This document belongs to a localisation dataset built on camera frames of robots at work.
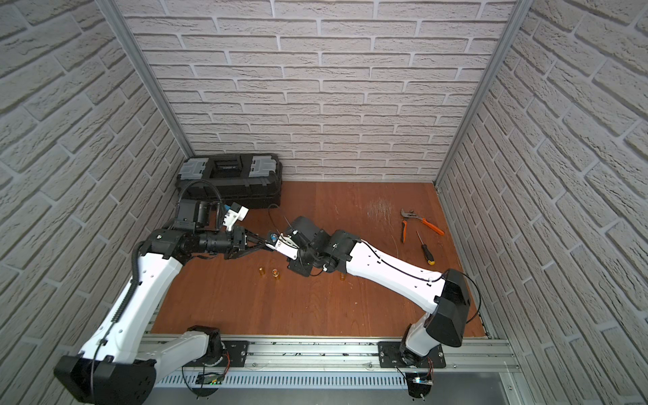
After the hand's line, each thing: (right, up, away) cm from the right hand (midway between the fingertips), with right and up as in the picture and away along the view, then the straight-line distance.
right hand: (297, 252), depth 73 cm
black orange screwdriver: (+47, -6, +19) cm, 51 cm away
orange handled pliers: (+45, +10, +33) cm, 57 cm away
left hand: (-7, +5, -6) cm, 10 cm away
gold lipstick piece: (-9, -9, +12) cm, 18 cm away
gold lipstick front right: (+14, -12, +16) cm, 24 cm away
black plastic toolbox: (-21, +24, +24) cm, 40 cm away
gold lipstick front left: (-15, -10, +16) cm, 25 cm away
